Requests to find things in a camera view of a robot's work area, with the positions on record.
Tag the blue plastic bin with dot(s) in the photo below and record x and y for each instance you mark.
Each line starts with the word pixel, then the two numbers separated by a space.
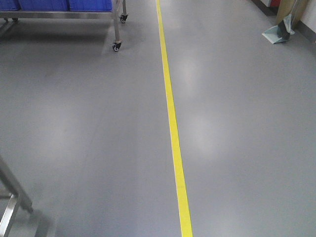
pixel 91 5
pixel 44 5
pixel 8 4

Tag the steel rack on castors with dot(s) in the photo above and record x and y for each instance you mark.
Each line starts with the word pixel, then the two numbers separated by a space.
pixel 74 14

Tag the teal dustpan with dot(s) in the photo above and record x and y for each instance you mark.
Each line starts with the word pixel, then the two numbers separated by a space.
pixel 274 34

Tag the teal broom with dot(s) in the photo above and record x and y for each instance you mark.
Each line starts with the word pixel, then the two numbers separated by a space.
pixel 290 17

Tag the brown cardboard sheet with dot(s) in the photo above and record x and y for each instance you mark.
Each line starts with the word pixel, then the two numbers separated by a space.
pixel 302 10

